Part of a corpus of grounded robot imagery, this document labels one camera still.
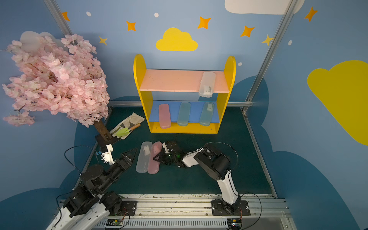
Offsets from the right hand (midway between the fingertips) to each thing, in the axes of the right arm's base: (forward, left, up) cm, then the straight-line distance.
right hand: (154, 158), depth 89 cm
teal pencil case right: (+30, -33, +10) cm, 46 cm away
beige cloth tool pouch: (+33, +25, -4) cm, 42 cm away
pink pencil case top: (-5, 0, -1) cm, 5 cm away
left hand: (-7, +4, +23) cm, 25 cm away
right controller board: (-30, -47, -7) cm, 56 cm away
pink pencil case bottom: (+26, -4, +12) cm, 28 cm away
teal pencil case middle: (+25, -17, +11) cm, 32 cm away
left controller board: (-34, +15, -5) cm, 37 cm away
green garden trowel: (+22, +28, -3) cm, 35 cm away
